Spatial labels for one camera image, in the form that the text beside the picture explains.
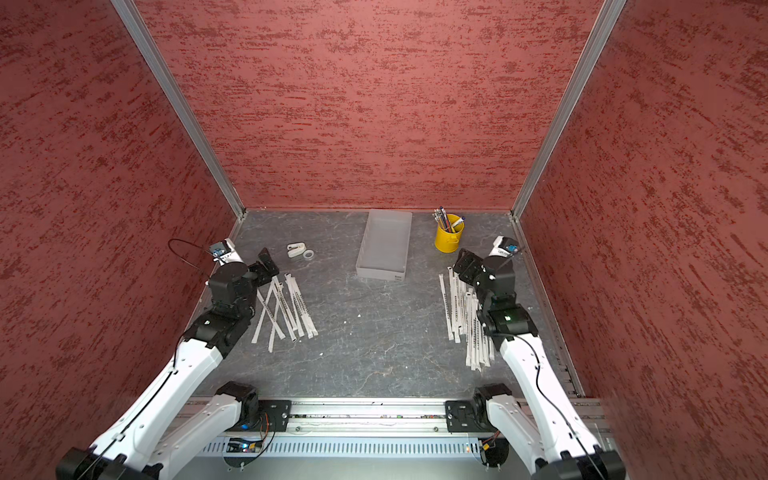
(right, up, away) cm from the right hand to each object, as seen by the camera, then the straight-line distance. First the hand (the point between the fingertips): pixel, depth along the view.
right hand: (466, 261), depth 78 cm
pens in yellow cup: (-3, +12, +19) cm, 23 cm away
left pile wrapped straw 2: (-52, -15, +16) cm, 56 cm away
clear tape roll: (-51, -1, +28) cm, 58 cm away
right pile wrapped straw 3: (+4, -22, +11) cm, 25 cm away
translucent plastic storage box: (-23, +4, +31) cm, 39 cm away
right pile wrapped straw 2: (+1, -14, +19) cm, 23 cm away
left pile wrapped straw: (-57, -13, +16) cm, 61 cm away
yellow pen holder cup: (0, +5, +26) cm, 26 cm away
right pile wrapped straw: (-3, -17, +16) cm, 23 cm away
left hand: (-57, 0, -1) cm, 57 cm away
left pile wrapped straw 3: (-46, -20, +11) cm, 51 cm away
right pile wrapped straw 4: (+7, -27, +7) cm, 28 cm away
